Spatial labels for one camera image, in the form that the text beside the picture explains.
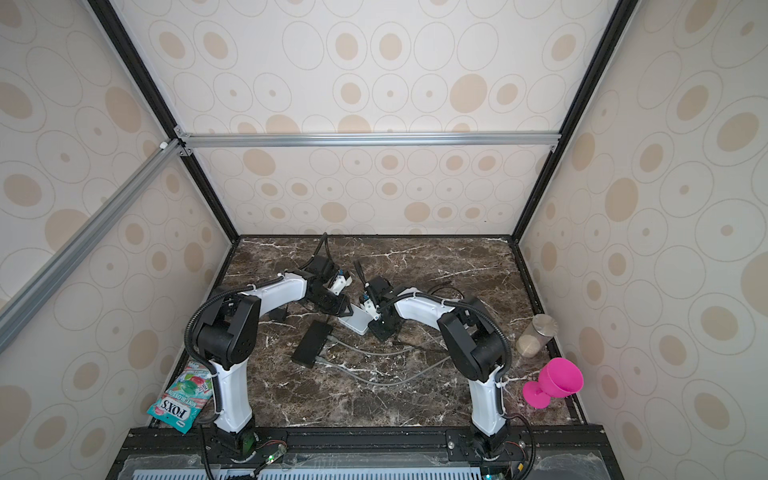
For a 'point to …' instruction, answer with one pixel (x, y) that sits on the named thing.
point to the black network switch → (312, 343)
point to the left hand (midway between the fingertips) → (355, 306)
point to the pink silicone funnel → (559, 378)
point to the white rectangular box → (358, 320)
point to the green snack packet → (186, 397)
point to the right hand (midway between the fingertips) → (382, 330)
